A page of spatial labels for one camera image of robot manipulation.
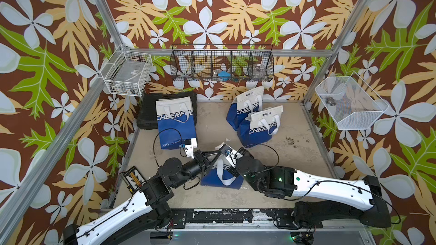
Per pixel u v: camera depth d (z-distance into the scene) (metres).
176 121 0.88
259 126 0.84
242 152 0.58
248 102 0.91
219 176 0.70
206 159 0.59
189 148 0.63
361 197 0.41
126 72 0.86
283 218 0.74
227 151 0.54
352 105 0.80
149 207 0.49
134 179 0.84
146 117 1.05
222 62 0.96
